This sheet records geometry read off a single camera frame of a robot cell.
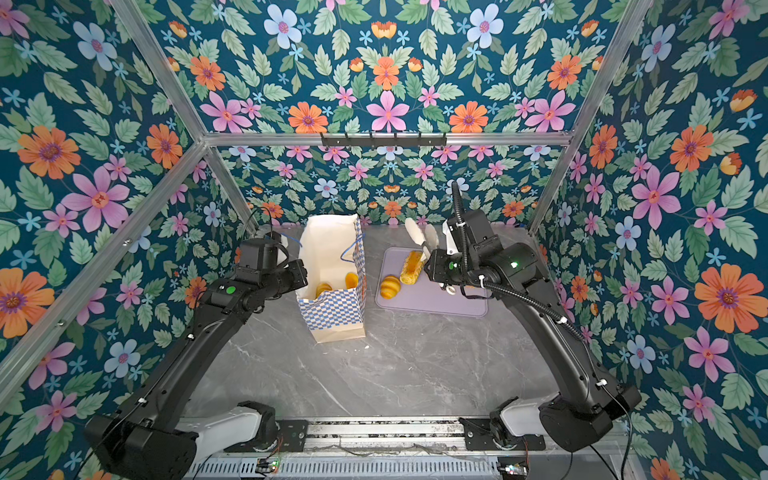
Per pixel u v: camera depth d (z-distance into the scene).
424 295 0.99
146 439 0.36
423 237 0.69
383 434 0.75
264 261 0.57
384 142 0.93
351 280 0.99
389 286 0.99
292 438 0.73
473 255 0.46
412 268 1.02
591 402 0.37
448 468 0.76
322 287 0.93
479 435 0.73
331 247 0.93
